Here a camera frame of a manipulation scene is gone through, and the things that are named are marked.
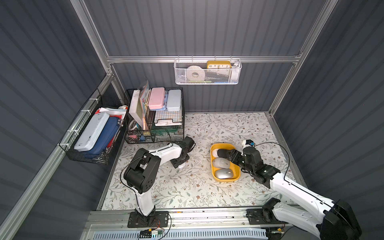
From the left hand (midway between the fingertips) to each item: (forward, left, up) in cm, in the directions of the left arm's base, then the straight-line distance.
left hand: (183, 160), depth 94 cm
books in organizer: (+23, +25, +27) cm, 44 cm away
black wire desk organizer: (+19, +17, +22) cm, 33 cm away
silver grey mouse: (-8, -25, -1) cm, 26 cm away
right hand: (-3, -29, +11) cm, 31 cm away
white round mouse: (+4, -20, +3) cm, 21 cm away
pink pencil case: (+30, +16, +25) cm, 42 cm away
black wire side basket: (+16, +44, +33) cm, 58 cm away
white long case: (-5, +38, +34) cm, 52 cm away
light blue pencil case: (+33, +6, +22) cm, 40 cm away
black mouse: (+4, -25, +3) cm, 26 cm away
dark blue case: (-5, +33, +31) cm, 45 cm away
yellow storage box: (-6, -32, +1) cm, 33 cm away
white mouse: (-3, -23, +4) cm, 24 cm away
